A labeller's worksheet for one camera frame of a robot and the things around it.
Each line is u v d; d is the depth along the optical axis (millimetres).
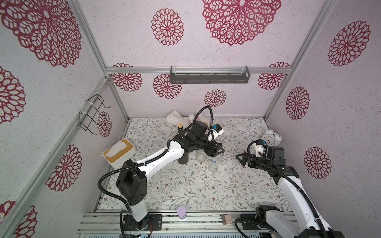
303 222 413
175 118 1062
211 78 923
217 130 675
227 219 731
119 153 927
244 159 705
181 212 687
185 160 952
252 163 700
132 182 439
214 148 673
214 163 815
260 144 705
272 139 955
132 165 460
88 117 753
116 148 948
